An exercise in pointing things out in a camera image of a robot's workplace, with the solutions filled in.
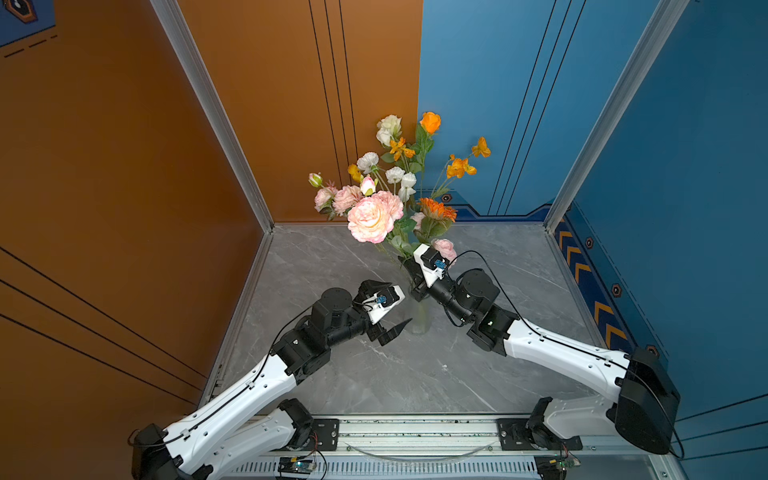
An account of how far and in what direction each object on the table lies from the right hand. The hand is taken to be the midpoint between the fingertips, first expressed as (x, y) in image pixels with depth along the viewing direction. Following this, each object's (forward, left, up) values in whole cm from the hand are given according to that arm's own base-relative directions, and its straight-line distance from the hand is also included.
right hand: (400, 255), depth 68 cm
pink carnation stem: (+3, -10, -1) cm, 11 cm away
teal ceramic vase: (+14, -2, +1) cm, 14 cm away
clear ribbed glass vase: (-2, -6, -25) cm, 25 cm away
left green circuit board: (-36, +26, -35) cm, 56 cm away
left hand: (-6, +1, -8) cm, 10 cm away
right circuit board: (-37, -36, -35) cm, 62 cm away
